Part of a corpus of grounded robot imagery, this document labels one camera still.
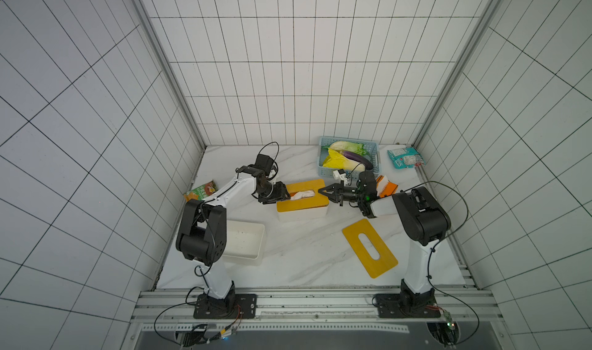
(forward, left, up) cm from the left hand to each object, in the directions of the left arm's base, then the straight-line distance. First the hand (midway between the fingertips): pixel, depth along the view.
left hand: (280, 202), depth 89 cm
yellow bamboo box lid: (0, -16, +2) cm, 16 cm away
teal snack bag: (+28, -60, -4) cm, 66 cm away
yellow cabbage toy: (+22, -24, +1) cm, 33 cm away
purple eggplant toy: (+24, -40, -4) cm, 47 cm away
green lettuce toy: (+32, -28, -1) cm, 43 cm away
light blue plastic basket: (+34, -44, -3) cm, 56 cm away
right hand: (+1, -13, +3) cm, 13 cm away
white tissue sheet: (+3, -9, +2) cm, 9 cm away
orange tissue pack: (+8, -43, 0) cm, 44 cm away
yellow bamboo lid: (-22, -35, -8) cm, 42 cm away
